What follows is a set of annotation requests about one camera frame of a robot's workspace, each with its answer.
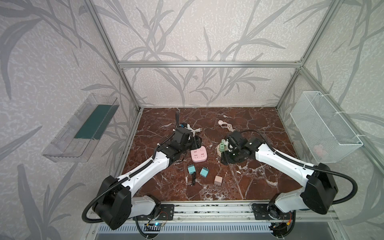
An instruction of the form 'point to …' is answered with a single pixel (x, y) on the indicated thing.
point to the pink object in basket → (318, 150)
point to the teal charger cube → (204, 172)
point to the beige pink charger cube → (218, 180)
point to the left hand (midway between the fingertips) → (199, 136)
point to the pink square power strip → (199, 155)
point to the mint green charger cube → (221, 147)
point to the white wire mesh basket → (327, 136)
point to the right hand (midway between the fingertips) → (224, 155)
